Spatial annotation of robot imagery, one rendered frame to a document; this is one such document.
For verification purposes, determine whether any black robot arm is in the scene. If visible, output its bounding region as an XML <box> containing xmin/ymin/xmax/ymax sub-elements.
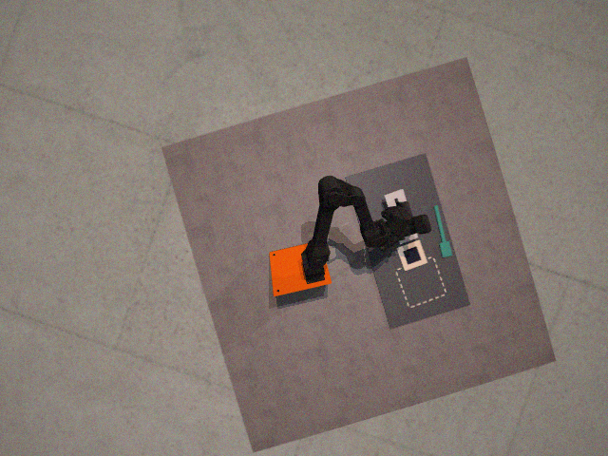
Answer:
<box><xmin>301</xmin><ymin>176</ymin><xmax>412</xmax><ymax>284</ymax></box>

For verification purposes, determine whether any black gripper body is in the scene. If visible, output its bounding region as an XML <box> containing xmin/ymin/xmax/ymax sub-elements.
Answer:
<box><xmin>400</xmin><ymin>215</ymin><xmax>431</xmax><ymax>240</ymax></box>

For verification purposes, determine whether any green trowel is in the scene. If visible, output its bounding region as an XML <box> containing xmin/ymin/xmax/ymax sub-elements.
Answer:
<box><xmin>433</xmin><ymin>205</ymin><xmax>452</xmax><ymax>257</ymax></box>

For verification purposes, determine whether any dark grey rectangular mat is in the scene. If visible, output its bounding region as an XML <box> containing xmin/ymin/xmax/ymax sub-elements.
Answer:
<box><xmin>346</xmin><ymin>153</ymin><xmax>470</xmax><ymax>329</ymax></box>

